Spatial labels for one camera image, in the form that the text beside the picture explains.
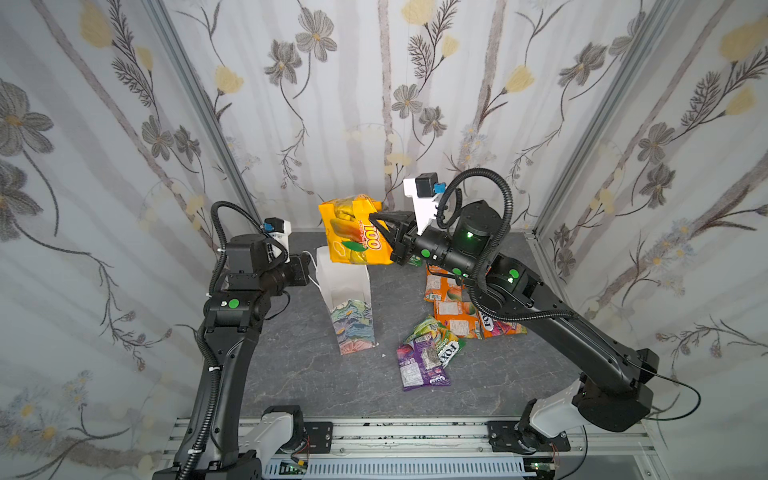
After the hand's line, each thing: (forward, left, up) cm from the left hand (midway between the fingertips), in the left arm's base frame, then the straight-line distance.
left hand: (306, 248), depth 68 cm
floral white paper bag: (+8, -6, -32) cm, 34 cm away
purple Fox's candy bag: (-18, -28, -30) cm, 45 cm away
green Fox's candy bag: (-11, -37, -30) cm, 50 cm away
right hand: (-9, -16, +20) cm, 27 cm away
